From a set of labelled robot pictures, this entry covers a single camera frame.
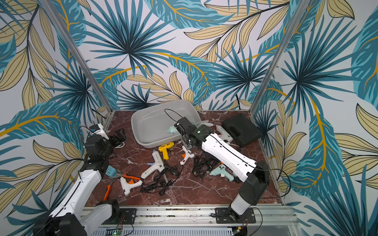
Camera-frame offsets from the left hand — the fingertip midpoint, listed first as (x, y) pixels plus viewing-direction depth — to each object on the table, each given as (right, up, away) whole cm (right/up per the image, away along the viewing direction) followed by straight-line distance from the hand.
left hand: (118, 133), depth 80 cm
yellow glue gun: (+22, -11, +15) cm, 29 cm away
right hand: (+40, -2, -1) cm, 40 cm away
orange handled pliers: (-3, -26, +5) cm, 26 cm away
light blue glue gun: (+58, -22, +8) cm, 63 cm away
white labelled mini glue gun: (+38, -14, +13) cm, 43 cm away
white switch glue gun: (+4, -30, +2) cm, 30 cm away
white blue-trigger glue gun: (+20, -19, +8) cm, 29 cm away
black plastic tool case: (+76, +2, +22) cm, 79 cm away
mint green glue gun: (+30, +2, -4) cm, 30 cm away
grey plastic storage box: (+8, +4, +33) cm, 34 cm away
